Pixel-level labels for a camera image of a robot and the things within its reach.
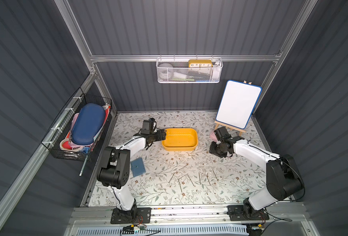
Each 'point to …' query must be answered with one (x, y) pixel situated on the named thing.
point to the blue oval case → (87, 124)
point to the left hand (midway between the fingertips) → (163, 134)
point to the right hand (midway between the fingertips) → (214, 150)
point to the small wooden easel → (230, 127)
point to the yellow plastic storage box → (180, 139)
